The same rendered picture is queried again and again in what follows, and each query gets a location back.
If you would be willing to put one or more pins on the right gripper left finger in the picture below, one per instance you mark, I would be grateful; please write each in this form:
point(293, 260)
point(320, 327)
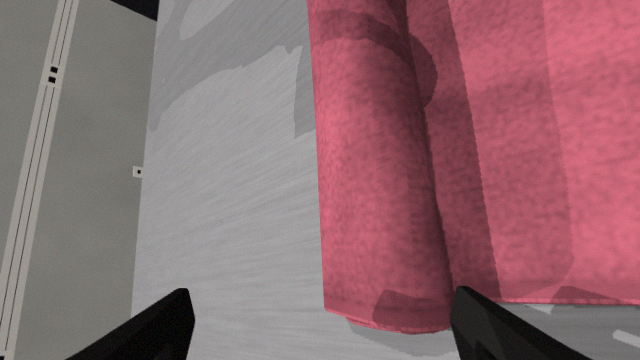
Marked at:
point(163, 331)

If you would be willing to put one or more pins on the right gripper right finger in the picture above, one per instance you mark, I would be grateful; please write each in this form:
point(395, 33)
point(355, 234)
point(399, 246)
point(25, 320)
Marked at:
point(483, 330)

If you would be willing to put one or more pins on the pink towel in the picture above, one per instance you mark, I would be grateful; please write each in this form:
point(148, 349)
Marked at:
point(493, 144)

